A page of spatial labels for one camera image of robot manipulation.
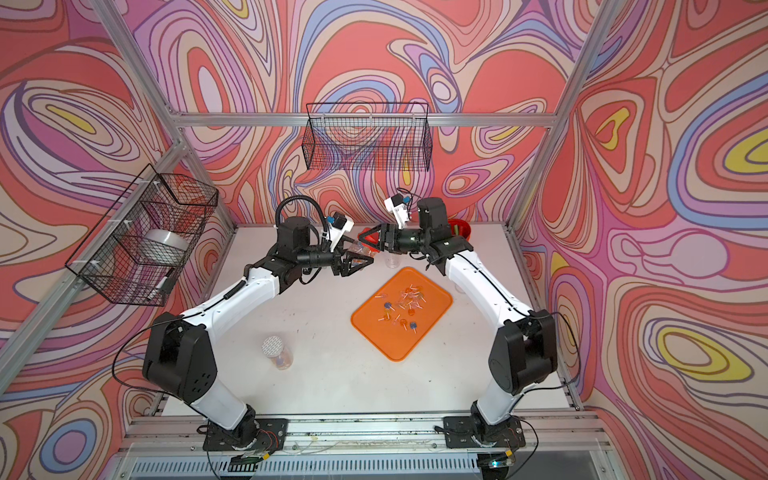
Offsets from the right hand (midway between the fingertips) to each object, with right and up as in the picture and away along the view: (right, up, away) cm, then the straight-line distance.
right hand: (367, 247), depth 75 cm
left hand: (0, -2, +2) cm, 3 cm away
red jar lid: (+1, +2, -4) cm, 5 cm away
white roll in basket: (-50, +2, -2) cm, 50 cm away
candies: (+10, -20, +20) cm, 30 cm away
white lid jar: (-24, -30, +5) cm, 39 cm away
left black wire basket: (-58, -1, -2) cm, 58 cm away
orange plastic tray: (+8, -29, +15) cm, 33 cm away
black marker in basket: (-50, -8, -2) cm, 51 cm away
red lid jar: (-1, 0, -1) cm, 2 cm away
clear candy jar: (+7, -4, +31) cm, 32 cm away
